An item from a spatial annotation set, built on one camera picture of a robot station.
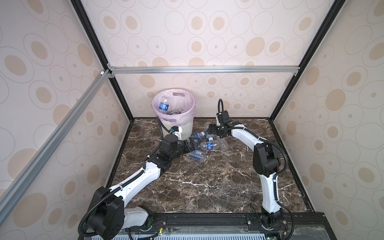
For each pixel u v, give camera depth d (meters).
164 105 0.96
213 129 0.90
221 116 0.79
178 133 0.73
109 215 0.40
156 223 0.73
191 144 0.70
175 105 1.05
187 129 0.97
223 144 1.00
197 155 0.93
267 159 0.57
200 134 1.04
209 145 0.97
